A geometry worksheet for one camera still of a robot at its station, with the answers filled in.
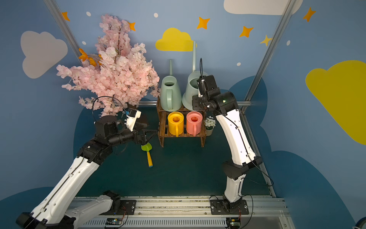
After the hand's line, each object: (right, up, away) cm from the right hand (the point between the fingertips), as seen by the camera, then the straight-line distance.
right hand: (200, 100), depth 71 cm
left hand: (-24, -13, -4) cm, 28 cm away
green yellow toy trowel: (-34, -29, +25) cm, 51 cm away
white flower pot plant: (+9, -12, +25) cm, 29 cm away
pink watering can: (-3, -10, +9) cm, 14 cm away
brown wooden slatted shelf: (-22, -13, +22) cm, 34 cm away
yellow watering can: (-13, -11, +8) cm, 19 cm away
